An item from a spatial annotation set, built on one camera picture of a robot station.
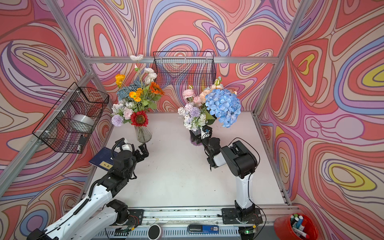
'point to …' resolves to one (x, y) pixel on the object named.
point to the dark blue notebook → (103, 159)
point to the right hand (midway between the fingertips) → (197, 129)
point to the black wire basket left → (69, 125)
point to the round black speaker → (154, 232)
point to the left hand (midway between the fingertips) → (141, 145)
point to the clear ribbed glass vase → (144, 134)
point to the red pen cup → (298, 226)
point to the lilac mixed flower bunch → (194, 118)
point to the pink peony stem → (190, 93)
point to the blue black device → (203, 229)
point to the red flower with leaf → (139, 118)
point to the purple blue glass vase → (195, 137)
